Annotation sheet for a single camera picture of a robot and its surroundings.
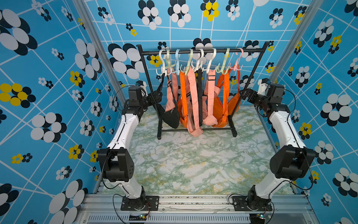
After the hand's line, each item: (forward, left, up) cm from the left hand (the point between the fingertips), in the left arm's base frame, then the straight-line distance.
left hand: (158, 93), depth 83 cm
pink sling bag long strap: (-11, -22, -15) cm, 29 cm away
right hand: (+1, -54, 0) cm, 54 cm away
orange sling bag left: (-4, -14, -3) cm, 15 cm away
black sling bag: (-10, -8, -11) cm, 17 cm away
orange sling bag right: (+7, -49, -13) cm, 51 cm away
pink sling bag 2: (-4, -31, -4) cm, 31 cm away
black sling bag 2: (-2, -25, +1) cm, 26 cm away
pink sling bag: (+9, -8, -4) cm, 13 cm away
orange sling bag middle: (-2, -39, -3) cm, 39 cm away
